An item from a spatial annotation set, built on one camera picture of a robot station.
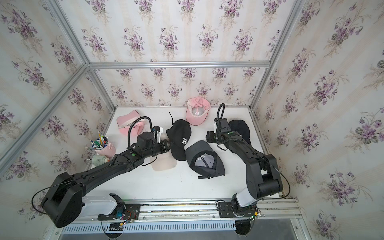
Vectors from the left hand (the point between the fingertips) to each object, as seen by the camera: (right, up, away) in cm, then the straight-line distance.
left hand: (175, 144), depth 81 cm
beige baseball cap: (-8, -12, +8) cm, 16 cm away
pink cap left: (-42, +13, +30) cm, 53 cm away
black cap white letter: (+42, +9, +18) cm, 46 cm away
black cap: (+2, +6, +1) cm, 7 cm away
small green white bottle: (-44, -9, +1) cm, 45 cm away
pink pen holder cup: (-45, -2, +7) cm, 45 cm away
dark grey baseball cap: (+16, -11, +9) cm, 21 cm away
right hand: (+22, +3, +11) cm, 25 cm away
